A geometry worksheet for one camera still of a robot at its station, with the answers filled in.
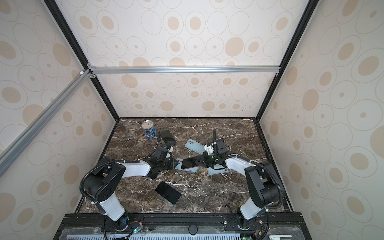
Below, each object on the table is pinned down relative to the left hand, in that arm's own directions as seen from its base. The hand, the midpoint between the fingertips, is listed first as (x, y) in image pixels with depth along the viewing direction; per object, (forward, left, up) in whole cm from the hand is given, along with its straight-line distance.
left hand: (182, 161), depth 93 cm
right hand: (-2, -9, +3) cm, 10 cm away
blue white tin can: (+21, +23, +7) cm, 32 cm away
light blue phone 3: (-5, -19, -3) cm, 20 cm away
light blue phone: (+14, -8, -5) cm, 17 cm away
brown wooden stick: (+22, +33, -4) cm, 40 cm away
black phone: (+1, -4, -5) cm, 6 cm away
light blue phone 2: (-2, +2, -3) cm, 5 cm away
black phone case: (+19, +12, -2) cm, 22 cm away
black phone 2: (-19, +7, 0) cm, 20 cm away
